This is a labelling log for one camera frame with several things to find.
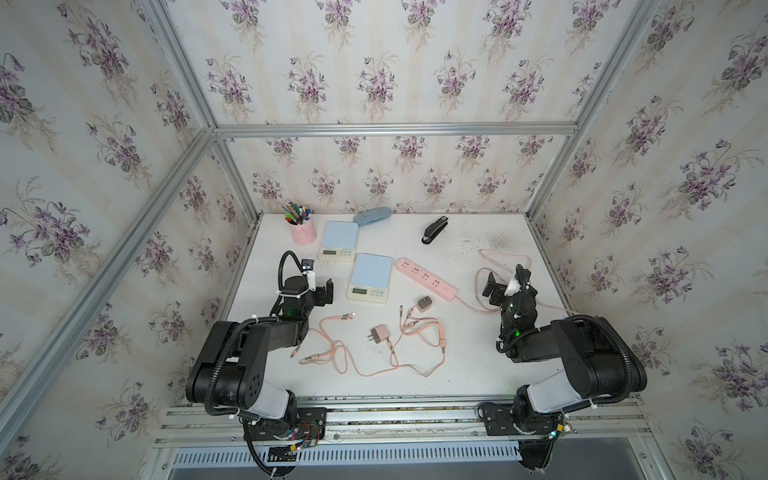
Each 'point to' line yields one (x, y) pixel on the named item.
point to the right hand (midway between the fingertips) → (513, 278)
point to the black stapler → (434, 230)
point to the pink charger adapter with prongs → (379, 333)
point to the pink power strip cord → (494, 268)
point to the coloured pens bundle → (296, 214)
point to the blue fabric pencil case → (371, 215)
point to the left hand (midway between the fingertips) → (315, 280)
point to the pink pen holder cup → (303, 234)
